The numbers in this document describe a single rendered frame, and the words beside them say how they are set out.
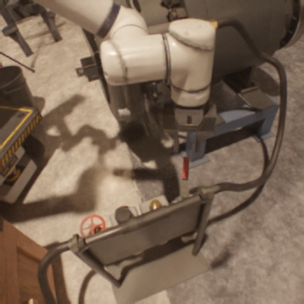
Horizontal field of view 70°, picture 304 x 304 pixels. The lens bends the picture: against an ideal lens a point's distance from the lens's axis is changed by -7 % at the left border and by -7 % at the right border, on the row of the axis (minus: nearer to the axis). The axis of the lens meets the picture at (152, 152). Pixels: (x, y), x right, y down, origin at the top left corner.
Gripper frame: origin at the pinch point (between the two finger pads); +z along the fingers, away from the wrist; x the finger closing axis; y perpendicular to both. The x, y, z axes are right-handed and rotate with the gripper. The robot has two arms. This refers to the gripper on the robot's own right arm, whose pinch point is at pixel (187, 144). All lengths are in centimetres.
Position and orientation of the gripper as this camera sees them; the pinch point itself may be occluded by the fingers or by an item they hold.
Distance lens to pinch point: 66.8
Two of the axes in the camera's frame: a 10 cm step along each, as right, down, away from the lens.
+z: 0.8, 6.4, 7.7
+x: -9.9, -0.5, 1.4
